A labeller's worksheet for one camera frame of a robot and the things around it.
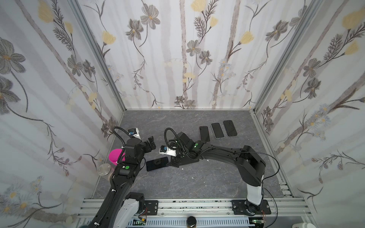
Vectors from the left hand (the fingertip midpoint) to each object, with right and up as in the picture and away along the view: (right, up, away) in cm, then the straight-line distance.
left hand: (143, 134), depth 78 cm
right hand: (+11, -10, +3) cm, 15 cm away
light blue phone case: (+45, -1, +27) cm, 52 cm away
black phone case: (+59, +2, +32) cm, 67 cm away
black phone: (+38, -1, +27) cm, 46 cm away
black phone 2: (+49, +1, +31) cm, 58 cm away
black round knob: (+26, -38, -15) cm, 48 cm away
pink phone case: (+35, -2, +26) cm, 43 cm away
